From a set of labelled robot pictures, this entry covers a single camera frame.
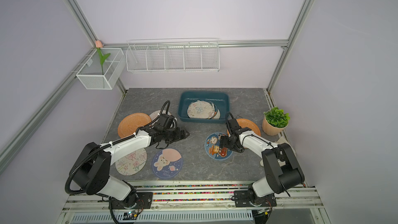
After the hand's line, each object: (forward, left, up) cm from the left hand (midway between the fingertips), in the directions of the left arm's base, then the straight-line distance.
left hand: (184, 136), depth 87 cm
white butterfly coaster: (+24, -9, -6) cm, 26 cm away
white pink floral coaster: (-10, +29, -8) cm, 32 cm away
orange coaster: (+17, +38, -9) cm, 42 cm away
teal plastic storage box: (+34, -26, -8) cm, 44 cm away
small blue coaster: (-5, -16, -9) cm, 19 cm away
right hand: (-3, -24, -7) cm, 26 cm away
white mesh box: (+23, +43, +28) cm, 56 cm away
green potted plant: (+4, -52, +5) cm, 53 cm away
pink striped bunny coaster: (+23, +22, -9) cm, 34 cm away
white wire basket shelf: (+53, +6, +18) cm, 56 cm away
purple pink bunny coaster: (-11, +11, -8) cm, 18 cm away
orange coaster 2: (+11, -39, -8) cm, 42 cm away
